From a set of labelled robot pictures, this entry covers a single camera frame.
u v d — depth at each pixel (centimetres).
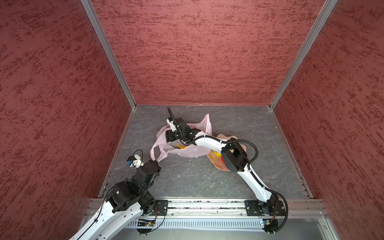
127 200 47
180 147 94
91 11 72
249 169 62
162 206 75
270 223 71
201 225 77
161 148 80
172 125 79
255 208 74
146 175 51
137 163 64
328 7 71
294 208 76
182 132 76
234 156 61
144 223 72
